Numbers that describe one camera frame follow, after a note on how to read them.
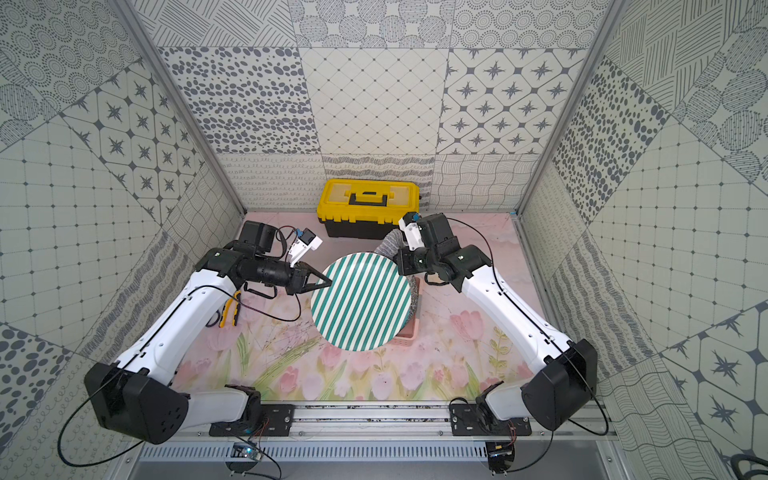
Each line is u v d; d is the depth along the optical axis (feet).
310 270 2.17
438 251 1.87
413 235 2.26
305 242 2.15
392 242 2.47
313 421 2.45
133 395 1.27
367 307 2.41
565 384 1.28
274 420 2.40
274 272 2.08
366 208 3.23
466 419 2.42
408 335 2.67
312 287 2.25
